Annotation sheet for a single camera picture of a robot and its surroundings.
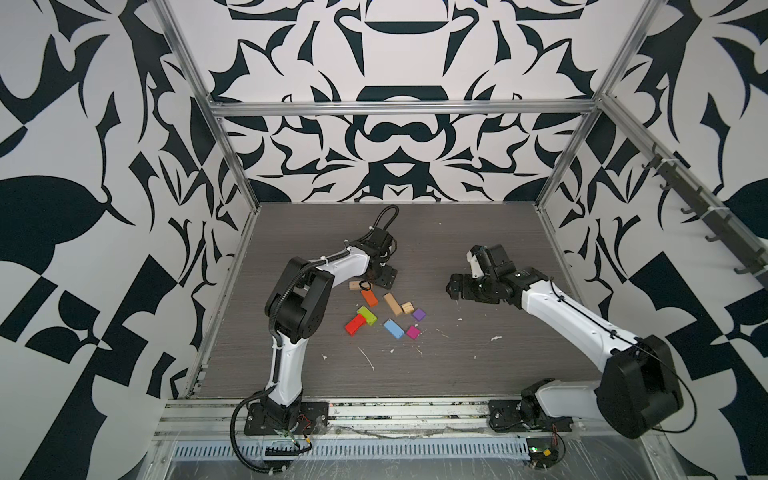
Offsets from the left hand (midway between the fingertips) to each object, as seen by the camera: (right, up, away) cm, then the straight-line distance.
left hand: (382, 271), depth 99 cm
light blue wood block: (+3, -15, -10) cm, 19 cm away
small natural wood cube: (+8, -10, -7) cm, 14 cm away
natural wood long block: (+3, -10, -5) cm, 11 cm away
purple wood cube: (+11, -12, -8) cm, 18 cm away
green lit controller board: (+38, -39, -28) cm, 61 cm away
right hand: (+22, -3, -14) cm, 26 cm away
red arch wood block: (-8, -14, -11) cm, 20 cm away
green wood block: (-4, -12, -8) cm, 15 cm away
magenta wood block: (+9, -17, -10) cm, 22 cm away
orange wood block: (-4, -8, -5) cm, 10 cm away
